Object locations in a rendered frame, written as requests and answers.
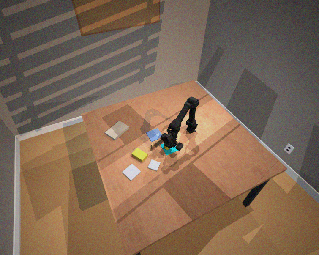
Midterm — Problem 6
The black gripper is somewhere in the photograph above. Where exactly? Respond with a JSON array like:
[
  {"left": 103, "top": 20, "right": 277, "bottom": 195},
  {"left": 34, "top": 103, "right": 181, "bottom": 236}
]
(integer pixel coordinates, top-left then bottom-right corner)
[{"left": 161, "top": 133, "right": 184, "bottom": 151}]

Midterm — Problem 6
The yellow rectangular block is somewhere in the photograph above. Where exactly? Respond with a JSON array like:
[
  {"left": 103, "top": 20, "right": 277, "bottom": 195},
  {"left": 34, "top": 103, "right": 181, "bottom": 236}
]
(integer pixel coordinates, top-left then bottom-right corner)
[{"left": 132, "top": 148, "right": 148, "bottom": 162}]

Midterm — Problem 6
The white flat square slab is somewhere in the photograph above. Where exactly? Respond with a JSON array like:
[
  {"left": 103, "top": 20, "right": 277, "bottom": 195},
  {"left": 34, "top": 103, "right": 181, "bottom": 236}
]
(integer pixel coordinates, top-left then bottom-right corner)
[{"left": 123, "top": 164, "right": 141, "bottom": 181}]

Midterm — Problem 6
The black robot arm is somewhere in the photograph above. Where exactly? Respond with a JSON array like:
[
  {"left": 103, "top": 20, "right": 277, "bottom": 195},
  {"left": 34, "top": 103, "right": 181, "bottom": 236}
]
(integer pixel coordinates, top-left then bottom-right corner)
[{"left": 163, "top": 97, "right": 199, "bottom": 148}]

